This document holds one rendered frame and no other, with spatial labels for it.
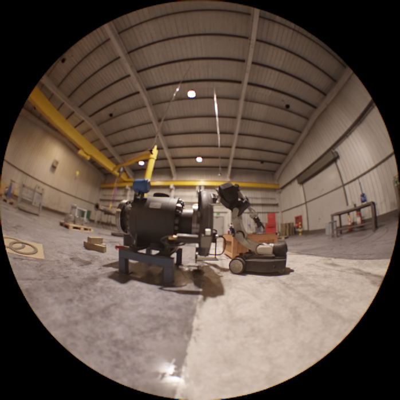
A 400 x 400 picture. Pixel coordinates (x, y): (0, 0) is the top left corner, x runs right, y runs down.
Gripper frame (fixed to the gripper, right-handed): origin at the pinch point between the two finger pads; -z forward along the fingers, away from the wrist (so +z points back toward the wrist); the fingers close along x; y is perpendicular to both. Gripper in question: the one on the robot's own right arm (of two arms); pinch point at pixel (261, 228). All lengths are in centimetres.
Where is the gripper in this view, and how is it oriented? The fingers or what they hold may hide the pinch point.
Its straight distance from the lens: 184.4
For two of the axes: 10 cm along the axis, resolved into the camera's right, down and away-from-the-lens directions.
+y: -9.2, 3.3, -2.3
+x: -0.4, 4.9, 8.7
